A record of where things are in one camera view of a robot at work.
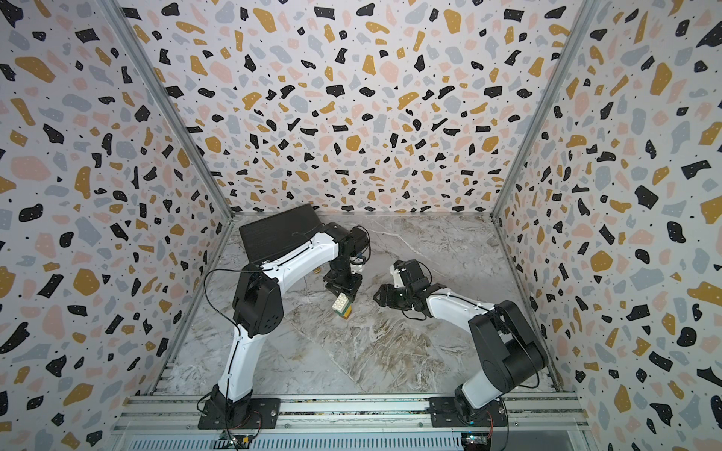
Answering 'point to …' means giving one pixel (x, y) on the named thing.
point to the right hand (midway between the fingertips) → (379, 298)
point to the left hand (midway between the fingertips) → (352, 297)
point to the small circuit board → (234, 441)
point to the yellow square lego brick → (348, 312)
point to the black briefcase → (269, 238)
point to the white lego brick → (340, 303)
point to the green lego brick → (345, 309)
